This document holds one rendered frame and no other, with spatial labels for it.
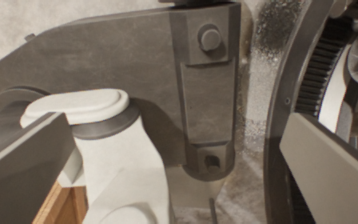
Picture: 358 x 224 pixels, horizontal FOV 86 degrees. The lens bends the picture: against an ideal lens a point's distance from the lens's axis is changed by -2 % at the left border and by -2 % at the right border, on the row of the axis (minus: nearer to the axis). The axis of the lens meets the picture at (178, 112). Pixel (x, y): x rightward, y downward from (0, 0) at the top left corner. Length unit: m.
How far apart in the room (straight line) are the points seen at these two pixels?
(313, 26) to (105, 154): 0.38
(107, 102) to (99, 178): 0.14
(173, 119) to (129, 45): 0.23
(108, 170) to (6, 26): 0.60
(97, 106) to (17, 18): 0.46
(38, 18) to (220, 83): 0.55
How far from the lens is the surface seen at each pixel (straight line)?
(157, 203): 0.21
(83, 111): 0.40
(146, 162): 0.31
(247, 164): 0.98
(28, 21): 0.76
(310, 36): 0.38
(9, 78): 0.64
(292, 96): 0.37
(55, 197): 0.80
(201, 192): 1.07
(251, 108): 0.78
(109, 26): 0.48
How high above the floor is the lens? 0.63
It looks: 58 degrees down
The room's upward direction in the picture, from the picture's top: 178 degrees clockwise
